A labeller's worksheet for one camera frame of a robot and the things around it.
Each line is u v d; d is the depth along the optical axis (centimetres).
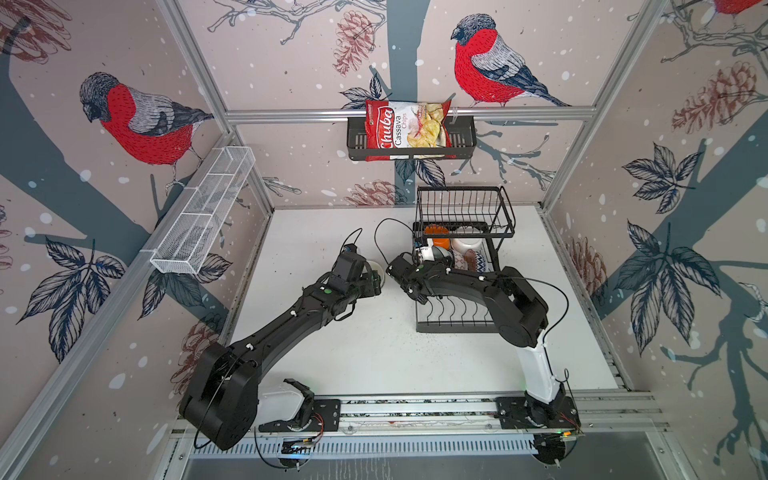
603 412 76
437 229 111
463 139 95
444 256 90
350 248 77
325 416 73
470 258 95
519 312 53
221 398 40
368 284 76
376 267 80
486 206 92
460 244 101
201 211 78
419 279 70
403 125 88
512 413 73
